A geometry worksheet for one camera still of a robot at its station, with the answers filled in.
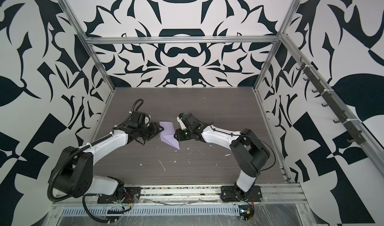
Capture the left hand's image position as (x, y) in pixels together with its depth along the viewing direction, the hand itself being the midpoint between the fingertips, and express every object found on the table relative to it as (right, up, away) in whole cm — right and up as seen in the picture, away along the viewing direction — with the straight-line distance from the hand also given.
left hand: (162, 128), depth 88 cm
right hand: (+8, -4, -1) cm, 9 cm away
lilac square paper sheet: (+2, -5, +2) cm, 6 cm away
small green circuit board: (+42, -37, -17) cm, 58 cm away
